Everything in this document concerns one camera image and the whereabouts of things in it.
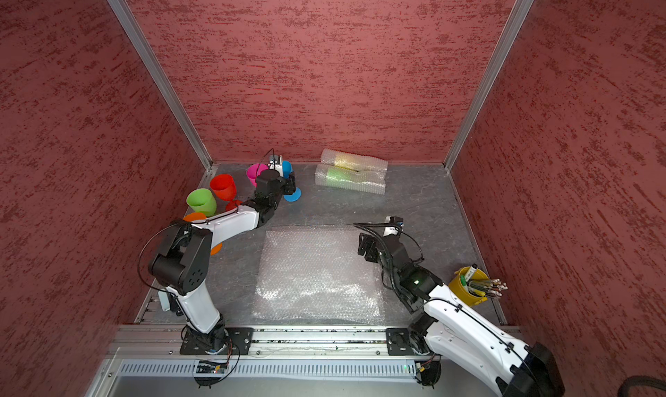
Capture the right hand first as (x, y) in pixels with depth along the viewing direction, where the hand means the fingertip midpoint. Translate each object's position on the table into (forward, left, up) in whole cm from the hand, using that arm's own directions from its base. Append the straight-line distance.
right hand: (369, 242), depth 81 cm
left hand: (+26, +30, +4) cm, 40 cm away
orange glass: (+11, +58, +1) cm, 59 cm away
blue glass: (+27, +28, +8) cm, 39 cm away
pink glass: (+31, +42, +3) cm, 52 cm away
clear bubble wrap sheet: (-6, +18, -10) cm, 21 cm away
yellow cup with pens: (-12, -31, -6) cm, 34 cm away
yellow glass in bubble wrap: (+43, +3, -6) cm, 44 cm away
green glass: (+19, +60, 0) cm, 63 cm away
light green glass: (+32, +5, -6) cm, 33 cm away
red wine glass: (+22, +52, +4) cm, 56 cm away
